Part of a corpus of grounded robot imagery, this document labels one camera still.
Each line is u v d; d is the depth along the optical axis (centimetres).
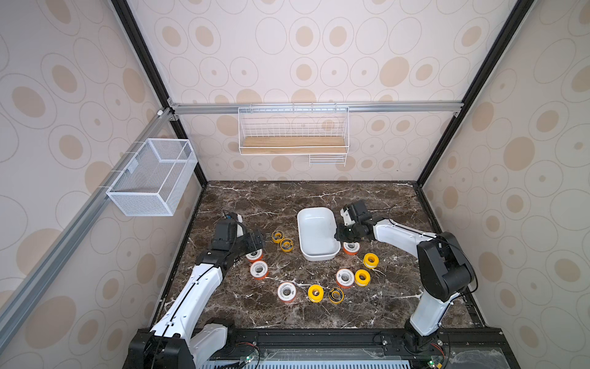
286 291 85
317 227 102
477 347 73
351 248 94
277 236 99
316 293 84
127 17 68
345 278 87
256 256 92
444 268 48
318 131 100
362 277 87
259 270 89
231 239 64
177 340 40
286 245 96
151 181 108
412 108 87
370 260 90
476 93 85
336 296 83
